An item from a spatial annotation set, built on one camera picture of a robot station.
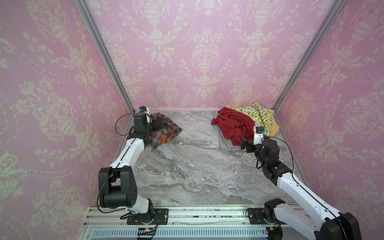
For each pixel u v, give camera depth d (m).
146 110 0.79
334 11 0.70
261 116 1.09
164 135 0.95
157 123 0.79
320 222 0.42
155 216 0.74
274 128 1.09
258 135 0.68
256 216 0.73
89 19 0.73
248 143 0.71
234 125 1.00
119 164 0.47
